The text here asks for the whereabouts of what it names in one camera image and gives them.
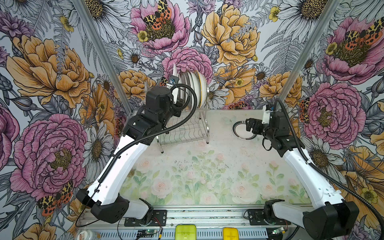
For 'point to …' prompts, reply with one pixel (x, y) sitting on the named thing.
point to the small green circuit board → (147, 231)
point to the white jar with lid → (86, 235)
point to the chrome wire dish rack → (196, 128)
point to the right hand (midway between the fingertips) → (253, 126)
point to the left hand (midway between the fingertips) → (174, 101)
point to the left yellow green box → (185, 232)
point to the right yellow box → (230, 233)
